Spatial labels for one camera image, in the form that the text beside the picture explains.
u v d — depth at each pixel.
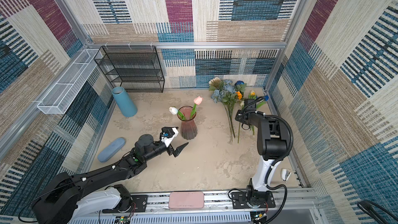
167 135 0.64
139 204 0.74
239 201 0.73
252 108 0.81
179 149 0.70
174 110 0.73
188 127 0.85
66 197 0.41
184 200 0.73
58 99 0.71
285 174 0.79
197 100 0.76
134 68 1.09
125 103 0.97
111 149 0.89
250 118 0.73
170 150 0.69
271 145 0.51
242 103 1.08
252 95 1.12
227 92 1.06
